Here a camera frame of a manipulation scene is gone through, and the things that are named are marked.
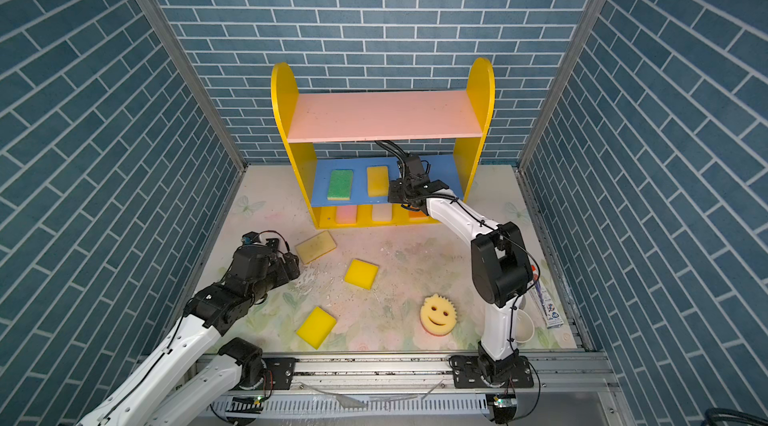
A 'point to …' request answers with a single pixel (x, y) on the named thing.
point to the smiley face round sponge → (438, 315)
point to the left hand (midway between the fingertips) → (289, 262)
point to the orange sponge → (417, 215)
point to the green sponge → (340, 185)
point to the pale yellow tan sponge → (316, 246)
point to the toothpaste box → (544, 303)
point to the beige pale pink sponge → (382, 212)
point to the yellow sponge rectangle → (378, 181)
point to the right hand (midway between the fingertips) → (391, 186)
